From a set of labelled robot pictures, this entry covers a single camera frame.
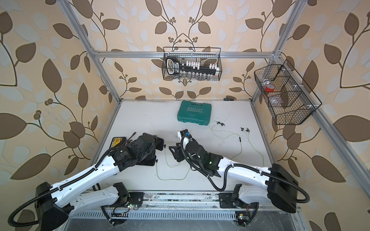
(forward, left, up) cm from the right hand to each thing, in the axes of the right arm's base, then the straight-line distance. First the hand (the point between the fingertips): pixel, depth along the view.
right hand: (172, 146), depth 75 cm
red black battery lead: (+21, +30, -18) cm, 41 cm away
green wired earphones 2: (+20, -50, -19) cm, 57 cm away
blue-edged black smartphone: (+2, +7, 0) cm, 7 cm away
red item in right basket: (+27, -56, +15) cm, 64 cm away
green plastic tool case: (+35, -12, -14) cm, 39 cm away
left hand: (+5, +8, +1) cm, 9 cm away
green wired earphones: (-11, +1, -19) cm, 22 cm away
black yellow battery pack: (+13, +39, -15) cm, 43 cm away
